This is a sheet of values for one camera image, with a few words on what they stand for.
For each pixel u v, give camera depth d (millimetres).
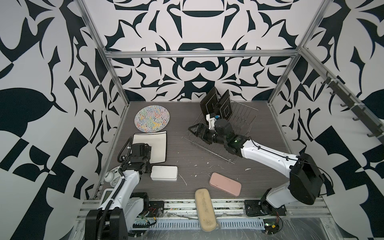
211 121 741
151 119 1087
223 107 925
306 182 423
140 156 663
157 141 964
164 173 826
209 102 948
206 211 700
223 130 607
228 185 801
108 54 919
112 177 713
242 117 1024
